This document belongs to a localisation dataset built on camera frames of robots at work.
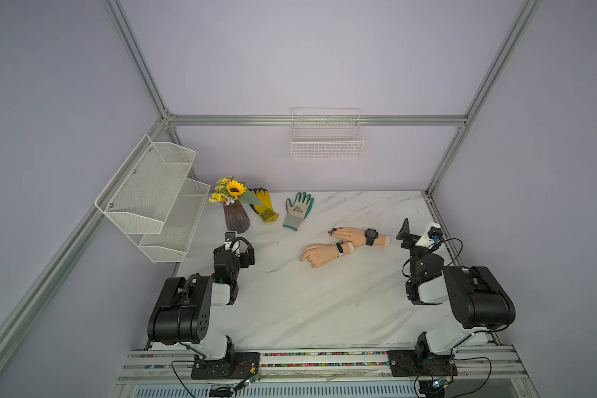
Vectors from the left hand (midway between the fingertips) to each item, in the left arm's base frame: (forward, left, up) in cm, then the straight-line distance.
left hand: (237, 247), depth 95 cm
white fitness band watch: (-2, -39, +1) cm, 40 cm away
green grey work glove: (+22, -23, -3) cm, 32 cm away
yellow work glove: (+21, -8, -3) cm, 23 cm away
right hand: (+2, -67, +12) cm, 68 cm away
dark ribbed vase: (+13, +2, +2) cm, 13 cm away
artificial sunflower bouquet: (+10, +1, +21) cm, 23 cm away
